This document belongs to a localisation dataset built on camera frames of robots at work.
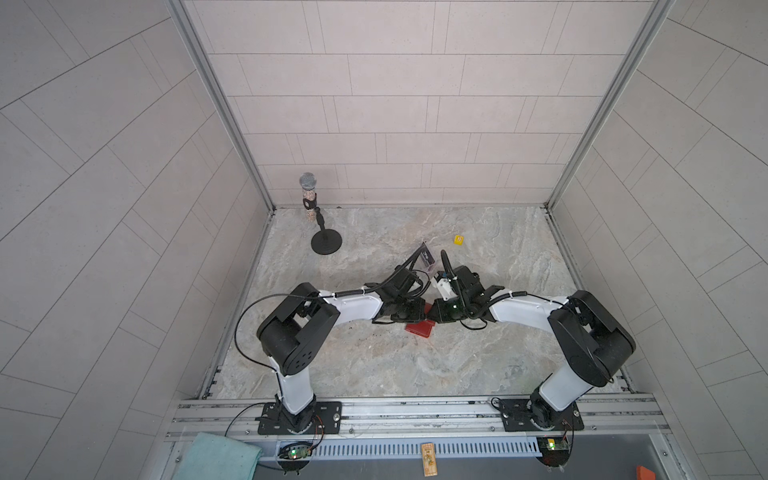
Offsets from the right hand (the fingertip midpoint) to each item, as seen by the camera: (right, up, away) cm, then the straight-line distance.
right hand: (427, 317), depth 88 cm
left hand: (+2, +1, 0) cm, 2 cm away
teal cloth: (-48, -24, -23) cm, 59 cm away
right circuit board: (+28, -25, -20) cm, 42 cm away
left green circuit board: (-31, -24, -23) cm, 45 cm away
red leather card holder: (-2, -2, -3) cm, 4 cm away
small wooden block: (-2, -25, -22) cm, 33 cm away
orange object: (+45, -27, -24) cm, 57 cm away
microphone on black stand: (-34, +22, +17) cm, 44 cm away
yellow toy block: (+13, +22, +17) cm, 31 cm away
